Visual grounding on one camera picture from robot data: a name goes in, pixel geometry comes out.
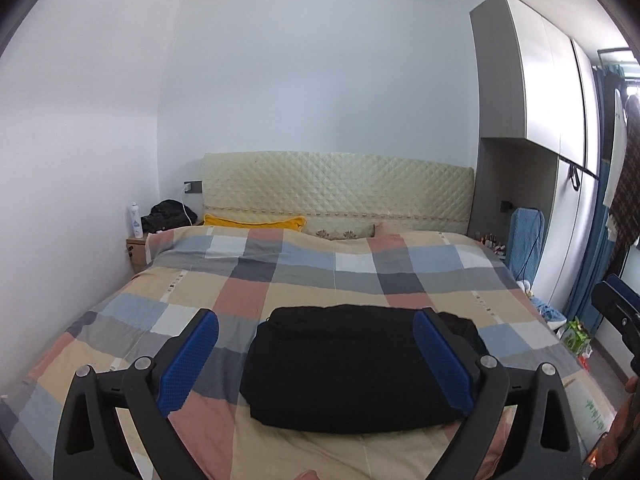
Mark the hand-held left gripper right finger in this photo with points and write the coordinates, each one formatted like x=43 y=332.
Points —
x=442 y=365

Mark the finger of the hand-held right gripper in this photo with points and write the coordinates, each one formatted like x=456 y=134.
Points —
x=627 y=289
x=617 y=317

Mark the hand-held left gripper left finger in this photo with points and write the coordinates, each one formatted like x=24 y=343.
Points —
x=187 y=365

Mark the black puffer jacket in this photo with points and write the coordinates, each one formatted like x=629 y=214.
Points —
x=340 y=360

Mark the person's right hand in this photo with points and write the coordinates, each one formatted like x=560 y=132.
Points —
x=609 y=450

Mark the green bag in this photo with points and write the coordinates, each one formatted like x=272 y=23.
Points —
x=577 y=337

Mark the red bag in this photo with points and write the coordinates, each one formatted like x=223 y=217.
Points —
x=586 y=361

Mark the teal curtain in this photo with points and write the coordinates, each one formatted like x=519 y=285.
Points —
x=595 y=240

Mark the white stool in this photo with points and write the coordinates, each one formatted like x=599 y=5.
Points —
x=559 y=325

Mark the blue crumpled cloth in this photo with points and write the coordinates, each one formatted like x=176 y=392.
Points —
x=547 y=310

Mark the brown patterned hanging cloth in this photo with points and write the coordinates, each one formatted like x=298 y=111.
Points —
x=630 y=200

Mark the white pillow with green print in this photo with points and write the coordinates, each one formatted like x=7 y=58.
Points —
x=590 y=405

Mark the white plush toy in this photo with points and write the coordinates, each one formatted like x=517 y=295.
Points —
x=526 y=287

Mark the blue covered board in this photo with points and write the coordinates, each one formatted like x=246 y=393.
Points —
x=520 y=245

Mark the wooden nightstand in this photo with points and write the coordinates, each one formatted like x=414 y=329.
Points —
x=136 y=255

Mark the row of small bottles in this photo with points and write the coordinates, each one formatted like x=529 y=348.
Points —
x=492 y=245

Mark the white hanging garment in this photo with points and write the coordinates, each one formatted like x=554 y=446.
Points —
x=617 y=150

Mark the pink pillow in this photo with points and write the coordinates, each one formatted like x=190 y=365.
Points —
x=387 y=228

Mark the bed with checkered cover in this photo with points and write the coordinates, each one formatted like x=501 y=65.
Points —
x=300 y=270

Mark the black bag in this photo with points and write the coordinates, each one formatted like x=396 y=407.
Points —
x=167 y=215

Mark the white spray bottle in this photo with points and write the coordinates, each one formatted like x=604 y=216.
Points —
x=135 y=222

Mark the yellow pillow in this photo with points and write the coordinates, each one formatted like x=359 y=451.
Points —
x=250 y=223

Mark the beige floral pillow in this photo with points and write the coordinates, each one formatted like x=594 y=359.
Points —
x=340 y=230

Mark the cream quilted headboard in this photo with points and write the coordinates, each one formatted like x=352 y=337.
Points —
x=340 y=190

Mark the grey wardrobe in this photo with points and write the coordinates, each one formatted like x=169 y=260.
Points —
x=540 y=70

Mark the black wardrobe rail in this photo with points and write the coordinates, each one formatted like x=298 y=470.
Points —
x=577 y=165

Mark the dark wall socket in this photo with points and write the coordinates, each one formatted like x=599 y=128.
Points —
x=506 y=206
x=193 y=187

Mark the black clothes rack frame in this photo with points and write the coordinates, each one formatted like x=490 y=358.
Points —
x=617 y=51

